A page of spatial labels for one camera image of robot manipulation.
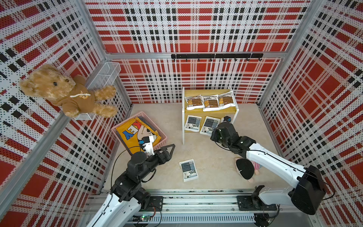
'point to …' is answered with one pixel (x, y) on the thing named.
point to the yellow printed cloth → (131, 132)
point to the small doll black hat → (245, 168)
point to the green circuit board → (144, 218)
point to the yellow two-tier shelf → (232, 111)
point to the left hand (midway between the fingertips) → (173, 147)
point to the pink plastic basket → (143, 116)
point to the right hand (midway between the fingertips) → (214, 132)
